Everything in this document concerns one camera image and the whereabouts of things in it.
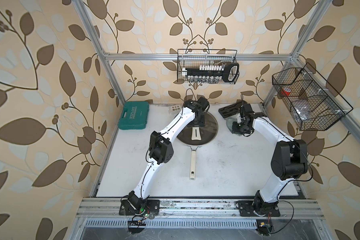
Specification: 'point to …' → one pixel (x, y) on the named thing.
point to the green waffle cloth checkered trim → (229, 121)
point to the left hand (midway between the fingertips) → (197, 123)
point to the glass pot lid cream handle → (199, 135)
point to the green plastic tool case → (135, 115)
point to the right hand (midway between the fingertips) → (235, 131)
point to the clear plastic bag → (304, 111)
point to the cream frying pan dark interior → (186, 139)
